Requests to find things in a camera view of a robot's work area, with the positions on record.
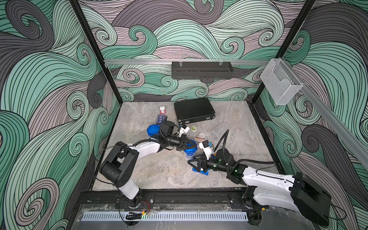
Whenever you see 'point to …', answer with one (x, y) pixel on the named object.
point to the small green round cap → (193, 128)
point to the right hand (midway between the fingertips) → (189, 162)
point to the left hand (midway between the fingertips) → (195, 146)
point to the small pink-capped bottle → (162, 110)
